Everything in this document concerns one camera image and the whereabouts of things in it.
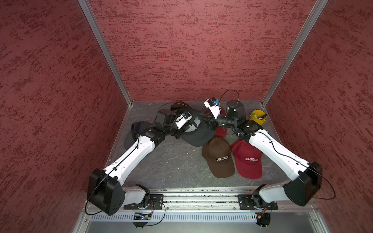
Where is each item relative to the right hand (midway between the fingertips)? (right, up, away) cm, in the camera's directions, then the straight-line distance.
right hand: (200, 119), depth 72 cm
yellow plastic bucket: (+41, +2, +27) cm, 49 cm away
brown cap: (+11, -20, +13) cm, 26 cm away
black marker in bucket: (+47, +1, +27) cm, 54 cm away
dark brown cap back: (-14, +10, +34) cm, 39 cm away
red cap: (+11, -6, +3) cm, 14 cm away
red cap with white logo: (+29, -24, +11) cm, 39 cm away
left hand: (-8, -4, +7) cm, 12 cm away
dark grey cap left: (-39, -6, +19) cm, 44 cm away
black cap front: (-2, -6, +3) cm, 7 cm away
